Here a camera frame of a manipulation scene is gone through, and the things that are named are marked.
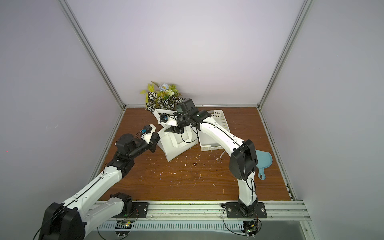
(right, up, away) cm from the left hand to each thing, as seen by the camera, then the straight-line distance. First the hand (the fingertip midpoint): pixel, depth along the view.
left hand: (162, 133), depth 77 cm
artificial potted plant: (-4, +22, +13) cm, 26 cm away
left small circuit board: (-18, -45, -5) cm, 48 cm away
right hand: (+1, +6, +1) cm, 7 cm away
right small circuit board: (+44, -44, -7) cm, 63 cm away
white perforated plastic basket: (+24, -9, +21) cm, 33 cm away
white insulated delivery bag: (+4, -6, +3) cm, 8 cm away
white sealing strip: (+34, -15, +16) cm, 40 cm away
